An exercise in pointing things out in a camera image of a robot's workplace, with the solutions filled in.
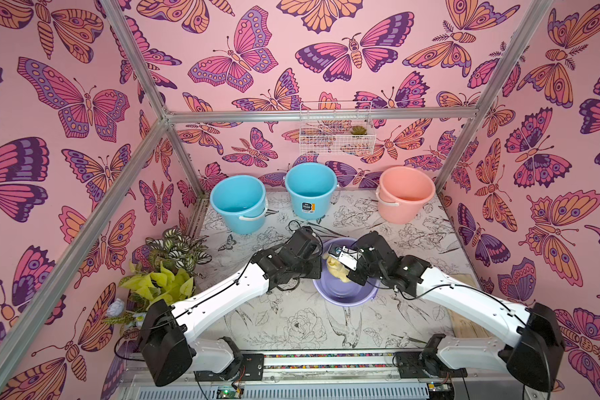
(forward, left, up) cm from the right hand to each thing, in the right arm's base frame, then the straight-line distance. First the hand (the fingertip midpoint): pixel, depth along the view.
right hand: (346, 255), depth 80 cm
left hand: (-3, +8, 0) cm, 8 cm away
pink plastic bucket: (+32, -26, -4) cm, 41 cm away
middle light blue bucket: (+36, +11, -5) cm, 38 cm away
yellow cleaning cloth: (-4, +3, -1) cm, 5 cm away
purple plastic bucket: (-6, -2, -16) cm, 17 cm away
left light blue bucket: (+29, +41, -7) cm, 51 cm away
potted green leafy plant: (-10, +51, +9) cm, 53 cm away
